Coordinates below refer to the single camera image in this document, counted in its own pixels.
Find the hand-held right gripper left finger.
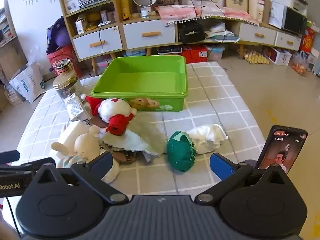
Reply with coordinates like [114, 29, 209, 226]
[31, 151, 129, 203]

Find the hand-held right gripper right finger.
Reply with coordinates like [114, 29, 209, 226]
[195, 152, 293, 204]

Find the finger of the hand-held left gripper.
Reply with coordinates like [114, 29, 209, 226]
[0, 157, 56, 172]
[0, 151, 20, 162]

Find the cream rabbit plush toy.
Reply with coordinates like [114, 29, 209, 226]
[51, 125, 120, 183]

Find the white cloth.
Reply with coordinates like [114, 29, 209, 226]
[187, 124, 228, 154]

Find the cream fluffy towel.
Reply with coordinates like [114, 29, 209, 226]
[100, 127, 160, 161]

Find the green knitted hat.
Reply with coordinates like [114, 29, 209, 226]
[166, 131, 196, 173]

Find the white plush toy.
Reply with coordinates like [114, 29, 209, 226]
[58, 122, 93, 153]

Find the white plush with red scarf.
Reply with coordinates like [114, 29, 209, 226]
[81, 94, 137, 135]

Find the green plastic bin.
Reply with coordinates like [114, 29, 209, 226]
[91, 56, 188, 112]

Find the brown leather pouch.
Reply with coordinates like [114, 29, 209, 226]
[89, 116, 137, 165]

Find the white patterned carton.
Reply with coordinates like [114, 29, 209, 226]
[64, 94, 92, 123]

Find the black smartphone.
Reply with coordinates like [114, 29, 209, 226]
[255, 125, 308, 174]

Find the grey checkered tablecloth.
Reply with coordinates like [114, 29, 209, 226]
[19, 61, 267, 198]

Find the white cardboard box blue print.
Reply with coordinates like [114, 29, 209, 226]
[9, 64, 45, 103]

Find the glass jar with gold lid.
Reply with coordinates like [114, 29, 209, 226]
[52, 73, 82, 101]

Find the metal tin can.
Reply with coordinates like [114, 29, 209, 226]
[55, 58, 75, 77]

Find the wooden side shelf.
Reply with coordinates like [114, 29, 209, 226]
[0, 0, 28, 80]

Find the clear plastic storage box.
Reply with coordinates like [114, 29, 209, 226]
[207, 45, 225, 61]

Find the row of yellow bottles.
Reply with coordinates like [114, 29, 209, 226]
[244, 50, 270, 65]

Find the red patterned box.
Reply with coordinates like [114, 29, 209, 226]
[47, 45, 83, 78]

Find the red shoe box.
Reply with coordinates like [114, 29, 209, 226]
[180, 45, 208, 64]

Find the white box with picture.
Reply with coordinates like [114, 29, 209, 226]
[262, 46, 292, 66]

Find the bag of oranges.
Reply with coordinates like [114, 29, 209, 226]
[291, 51, 312, 75]

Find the purple bag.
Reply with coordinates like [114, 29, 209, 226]
[46, 16, 72, 54]

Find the folded clothes pile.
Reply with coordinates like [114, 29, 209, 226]
[205, 22, 240, 43]

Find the wooden cabinet with white drawers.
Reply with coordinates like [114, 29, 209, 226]
[58, 0, 303, 76]

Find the black handbag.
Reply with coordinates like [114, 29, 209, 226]
[177, 20, 206, 44]

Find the red and yellow bag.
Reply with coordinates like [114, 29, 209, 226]
[300, 26, 317, 53]

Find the yellow bottle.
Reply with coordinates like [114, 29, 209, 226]
[121, 0, 131, 21]

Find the pink tasselled runner cloth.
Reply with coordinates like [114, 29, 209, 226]
[155, 4, 260, 27]

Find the white and red bottle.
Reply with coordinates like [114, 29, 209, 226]
[257, 0, 266, 22]

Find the white box on shelf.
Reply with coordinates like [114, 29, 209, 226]
[62, 0, 80, 13]

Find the black power cable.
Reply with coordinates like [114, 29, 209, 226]
[99, 25, 107, 55]

